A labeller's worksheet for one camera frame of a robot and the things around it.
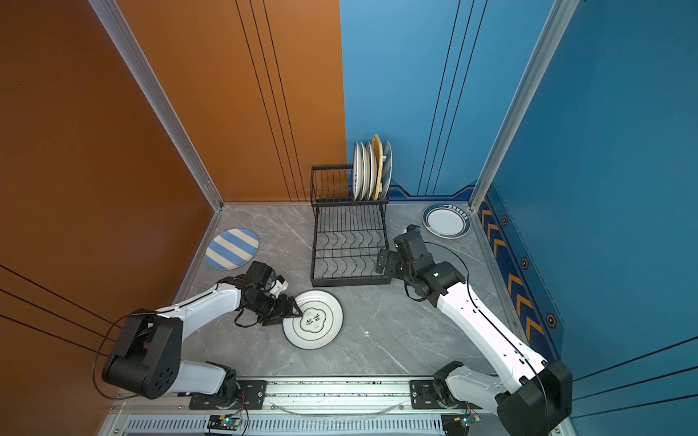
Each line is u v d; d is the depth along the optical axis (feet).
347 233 3.56
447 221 3.73
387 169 2.86
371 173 3.35
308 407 2.38
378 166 3.44
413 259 1.84
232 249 3.47
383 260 2.28
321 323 2.81
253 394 2.42
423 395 2.38
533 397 1.21
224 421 2.33
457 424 2.29
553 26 2.37
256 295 2.29
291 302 2.65
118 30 2.37
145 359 1.41
